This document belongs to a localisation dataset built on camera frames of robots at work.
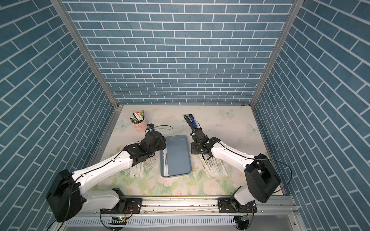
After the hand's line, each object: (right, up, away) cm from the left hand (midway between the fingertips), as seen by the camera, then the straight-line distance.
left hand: (166, 140), depth 83 cm
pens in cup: (-23, +14, +16) cm, 31 cm away
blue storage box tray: (+6, -11, +8) cm, 15 cm away
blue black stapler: (+14, +11, +25) cm, 31 cm away
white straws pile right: (+29, -17, +3) cm, 34 cm away
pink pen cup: (-21, +6, +15) cm, 26 cm away
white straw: (-1, -17, +3) cm, 18 cm away
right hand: (+17, -6, +4) cm, 19 cm away
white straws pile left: (-17, -18, +1) cm, 25 cm away
